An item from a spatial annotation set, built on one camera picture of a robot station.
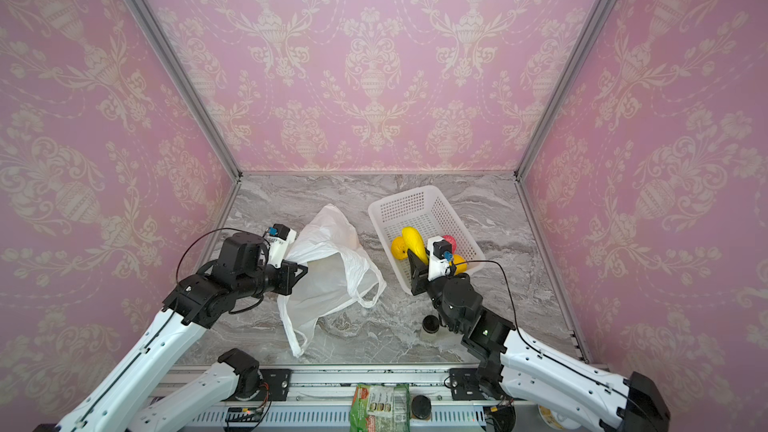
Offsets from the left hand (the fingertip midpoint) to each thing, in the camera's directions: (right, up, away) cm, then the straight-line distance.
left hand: (308, 272), depth 71 cm
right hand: (+26, +5, +1) cm, 27 cm away
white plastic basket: (+32, +14, +34) cm, 49 cm away
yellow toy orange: (+23, +2, +20) cm, 30 cm away
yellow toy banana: (+25, +8, -2) cm, 27 cm away
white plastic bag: (+4, +7, 0) cm, 8 cm away
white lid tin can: (+56, -31, -7) cm, 64 cm away
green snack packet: (+18, -32, -2) cm, 36 cm away
